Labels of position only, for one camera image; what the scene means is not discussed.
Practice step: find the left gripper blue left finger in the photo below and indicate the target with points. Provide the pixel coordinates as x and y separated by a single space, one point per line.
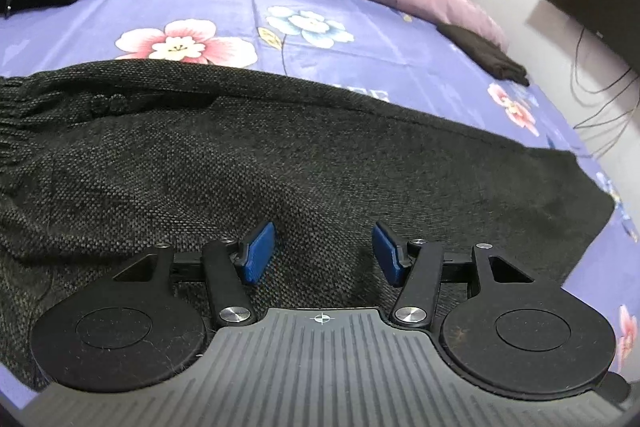
230 267

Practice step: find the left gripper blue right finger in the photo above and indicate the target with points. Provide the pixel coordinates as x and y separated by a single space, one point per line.
414 267

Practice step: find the dark grey knit pants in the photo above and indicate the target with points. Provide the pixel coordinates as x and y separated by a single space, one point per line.
101 161

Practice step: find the folded dark brown garment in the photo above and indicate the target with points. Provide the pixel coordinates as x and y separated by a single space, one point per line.
485 54

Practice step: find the purple floral bed sheet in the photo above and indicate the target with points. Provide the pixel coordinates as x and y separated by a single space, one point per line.
357 45

